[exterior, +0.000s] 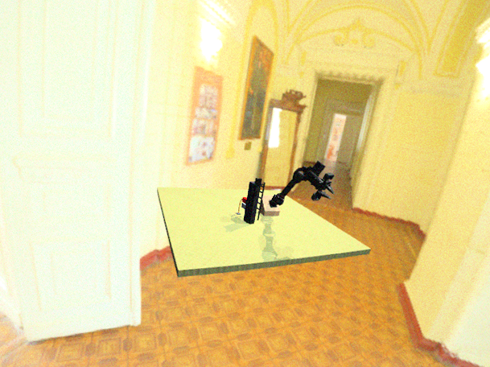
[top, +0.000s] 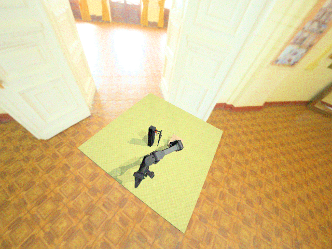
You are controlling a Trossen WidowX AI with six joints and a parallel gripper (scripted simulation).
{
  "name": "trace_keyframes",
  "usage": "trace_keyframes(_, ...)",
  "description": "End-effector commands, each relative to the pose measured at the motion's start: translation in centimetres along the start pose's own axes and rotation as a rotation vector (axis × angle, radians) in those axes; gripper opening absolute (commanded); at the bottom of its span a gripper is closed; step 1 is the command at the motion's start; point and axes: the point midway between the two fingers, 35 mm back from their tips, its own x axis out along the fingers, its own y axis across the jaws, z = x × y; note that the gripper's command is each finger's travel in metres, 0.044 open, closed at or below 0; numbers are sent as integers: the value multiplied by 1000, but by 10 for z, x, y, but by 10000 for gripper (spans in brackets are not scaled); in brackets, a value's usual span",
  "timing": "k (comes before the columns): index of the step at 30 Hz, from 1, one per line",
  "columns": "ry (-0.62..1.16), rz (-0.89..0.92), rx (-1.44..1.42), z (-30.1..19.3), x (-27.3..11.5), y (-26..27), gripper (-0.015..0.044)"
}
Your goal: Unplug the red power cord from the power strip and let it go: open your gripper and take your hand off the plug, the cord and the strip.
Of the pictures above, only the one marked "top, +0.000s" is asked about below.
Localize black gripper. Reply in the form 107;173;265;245
133;163;149;188

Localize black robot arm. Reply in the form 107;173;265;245
142;140;184;179

